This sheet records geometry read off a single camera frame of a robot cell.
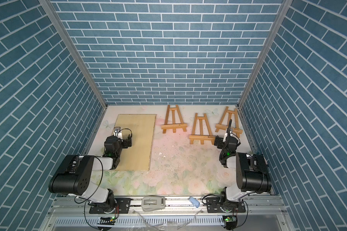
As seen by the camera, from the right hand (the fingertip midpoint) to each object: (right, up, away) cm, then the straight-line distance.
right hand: (226, 137), depth 95 cm
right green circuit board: (-5, -39, -24) cm, 46 cm away
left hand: (-67, +2, -2) cm, 67 cm away
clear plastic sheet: (-34, -39, -27) cm, 58 cm away
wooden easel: (-36, +7, +7) cm, 37 cm away
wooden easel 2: (-16, 0, +2) cm, 16 cm away
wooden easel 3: (+3, +8, +15) cm, 18 cm away
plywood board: (-58, -11, -5) cm, 59 cm away
